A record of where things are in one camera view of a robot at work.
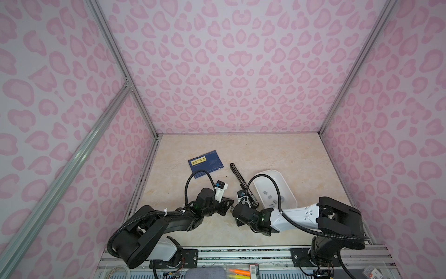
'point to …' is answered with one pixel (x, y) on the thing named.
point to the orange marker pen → (240, 272)
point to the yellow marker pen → (238, 276)
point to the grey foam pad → (215, 272)
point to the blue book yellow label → (209, 162)
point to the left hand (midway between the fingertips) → (233, 199)
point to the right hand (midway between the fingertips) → (237, 212)
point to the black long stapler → (252, 200)
